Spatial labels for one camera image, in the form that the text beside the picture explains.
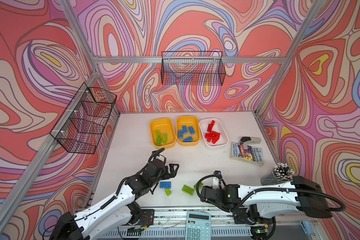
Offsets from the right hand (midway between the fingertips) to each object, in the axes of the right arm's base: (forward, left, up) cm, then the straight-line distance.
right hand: (211, 196), depth 79 cm
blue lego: (+45, +12, +2) cm, 47 cm away
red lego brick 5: (+36, -4, +1) cm, 36 cm away
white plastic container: (+45, -12, +4) cm, 47 cm away
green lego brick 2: (+3, +12, 0) cm, 13 cm away
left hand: (+13, +21, +9) cm, 26 cm away
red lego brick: (+46, -6, +4) cm, 46 cm away
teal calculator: (-13, +9, +2) cm, 16 cm away
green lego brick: (+36, +31, +1) cm, 47 cm away
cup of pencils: (+5, -32, +16) cm, 36 cm away
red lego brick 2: (+39, -9, +2) cm, 40 cm away
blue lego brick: (+41, +15, +1) cm, 44 cm away
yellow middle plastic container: (+45, +10, +1) cm, 46 cm away
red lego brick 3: (+37, -4, +5) cm, 37 cm away
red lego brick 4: (+37, -9, +1) cm, 38 cm away
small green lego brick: (+3, +23, +1) cm, 23 cm away
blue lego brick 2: (+6, +25, +1) cm, 26 cm away
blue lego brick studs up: (+44, +8, +2) cm, 44 cm away
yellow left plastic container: (+49, +27, +2) cm, 56 cm away
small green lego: (+42, +32, +2) cm, 52 cm away
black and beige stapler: (+33, -32, +2) cm, 46 cm away
